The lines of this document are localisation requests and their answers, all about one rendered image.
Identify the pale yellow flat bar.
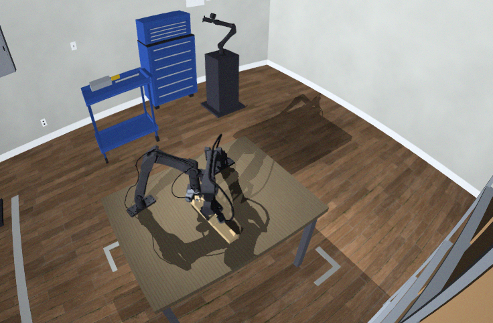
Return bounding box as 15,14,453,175
213,222,238,244

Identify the light wooden slat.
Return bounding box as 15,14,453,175
191,196,218,226

